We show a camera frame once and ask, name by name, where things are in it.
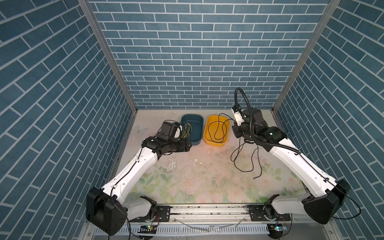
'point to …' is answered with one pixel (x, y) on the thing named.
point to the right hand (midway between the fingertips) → (233, 121)
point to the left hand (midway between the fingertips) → (187, 145)
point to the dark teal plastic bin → (196, 121)
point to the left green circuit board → (147, 229)
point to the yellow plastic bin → (217, 130)
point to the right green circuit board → (276, 230)
